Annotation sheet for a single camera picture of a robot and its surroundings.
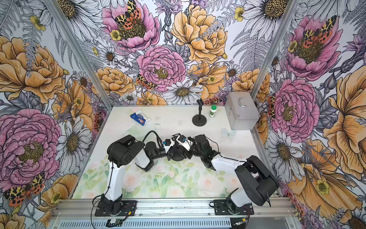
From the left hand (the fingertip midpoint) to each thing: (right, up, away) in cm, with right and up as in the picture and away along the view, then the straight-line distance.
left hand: (181, 149), depth 92 cm
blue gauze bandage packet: (-32, +20, +17) cm, 41 cm away
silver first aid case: (+41, +25, +8) cm, 49 cm away
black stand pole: (-4, +9, -13) cm, 16 cm away
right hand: (0, +3, -6) cm, 6 cm away
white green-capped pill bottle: (+23, +25, +17) cm, 38 cm away
